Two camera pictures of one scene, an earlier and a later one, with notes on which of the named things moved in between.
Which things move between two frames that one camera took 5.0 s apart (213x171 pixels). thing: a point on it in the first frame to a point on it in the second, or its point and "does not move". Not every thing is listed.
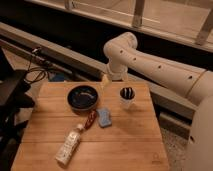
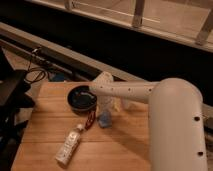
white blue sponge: [104, 118] does not move
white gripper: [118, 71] to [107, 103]
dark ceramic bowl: [83, 98] does not move
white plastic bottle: [69, 145] does not move
